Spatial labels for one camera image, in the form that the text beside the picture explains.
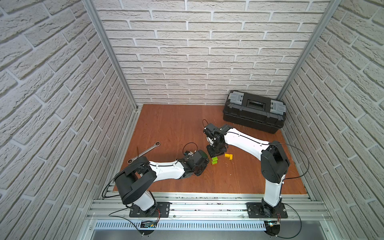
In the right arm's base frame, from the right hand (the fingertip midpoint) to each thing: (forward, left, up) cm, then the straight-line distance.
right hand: (214, 155), depth 87 cm
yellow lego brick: (+2, -9, -5) cm, 10 cm away
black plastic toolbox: (+23, -33, +10) cm, 41 cm away
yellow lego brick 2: (+1, -11, -5) cm, 12 cm away
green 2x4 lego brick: (-4, +1, +1) cm, 4 cm away
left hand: (-3, +2, -2) cm, 4 cm away
